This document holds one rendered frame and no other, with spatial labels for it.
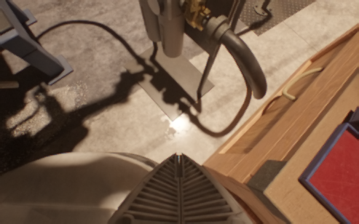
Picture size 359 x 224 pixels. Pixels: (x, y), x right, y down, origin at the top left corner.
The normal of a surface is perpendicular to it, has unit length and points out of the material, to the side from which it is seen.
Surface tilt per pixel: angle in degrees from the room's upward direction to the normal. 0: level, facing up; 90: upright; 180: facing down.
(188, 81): 0
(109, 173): 48
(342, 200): 0
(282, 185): 0
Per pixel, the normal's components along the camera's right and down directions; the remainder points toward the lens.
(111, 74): 0.02, -0.29
